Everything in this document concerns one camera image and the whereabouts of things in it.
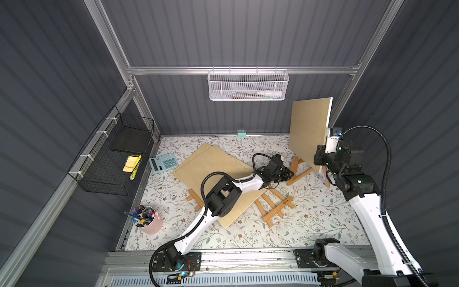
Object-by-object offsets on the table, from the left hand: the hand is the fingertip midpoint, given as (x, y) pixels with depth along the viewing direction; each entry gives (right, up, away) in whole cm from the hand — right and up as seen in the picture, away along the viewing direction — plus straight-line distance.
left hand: (298, 177), depth 93 cm
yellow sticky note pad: (-78, +8, -19) cm, 80 cm away
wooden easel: (-3, -1, +1) cm, 4 cm away
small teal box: (-29, +26, +28) cm, 48 cm away
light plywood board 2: (-54, +15, +19) cm, 60 cm away
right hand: (+3, +16, -22) cm, 28 cm away
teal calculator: (-76, +7, +12) cm, 77 cm away
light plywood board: (-46, +9, +12) cm, 48 cm away
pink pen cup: (-70, -14, -21) cm, 74 cm away
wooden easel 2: (-14, -14, -8) cm, 21 cm away
